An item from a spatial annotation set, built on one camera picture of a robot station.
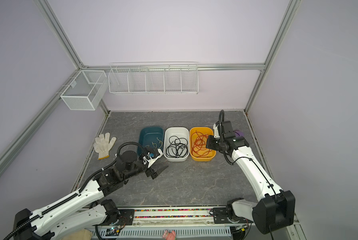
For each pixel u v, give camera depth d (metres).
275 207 0.39
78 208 0.48
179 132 1.05
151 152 0.60
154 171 0.64
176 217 0.75
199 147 0.98
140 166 0.58
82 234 0.68
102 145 1.02
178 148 0.99
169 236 0.67
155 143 1.01
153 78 0.99
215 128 0.75
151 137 1.05
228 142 0.55
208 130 1.02
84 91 0.97
